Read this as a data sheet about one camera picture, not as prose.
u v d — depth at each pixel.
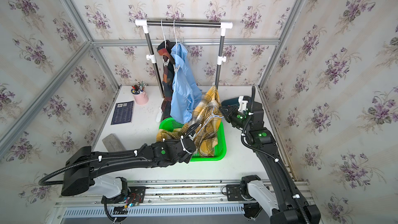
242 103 0.67
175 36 0.96
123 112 1.04
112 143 0.87
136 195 0.72
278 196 0.46
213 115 0.81
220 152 0.86
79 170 0.40
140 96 1.03
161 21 0.66
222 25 0.66
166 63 0.68
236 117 0.62
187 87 0.80
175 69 0.69
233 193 0.73
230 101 1.08
